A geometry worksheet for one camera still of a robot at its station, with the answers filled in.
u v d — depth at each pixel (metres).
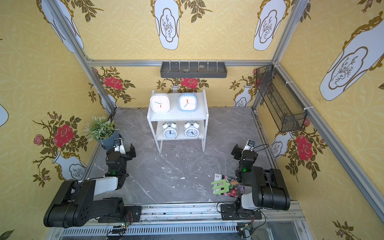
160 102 0.70
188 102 0.71
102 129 0.84
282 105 1.03
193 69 0.93
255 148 0.78
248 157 0.74
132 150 0.83
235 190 0.82
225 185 0.84
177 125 0.79
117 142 0.75
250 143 0.78
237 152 0.82
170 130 0.80
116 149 0.74
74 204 0.42
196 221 0.72
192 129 0.80
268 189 0.45
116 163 0.68
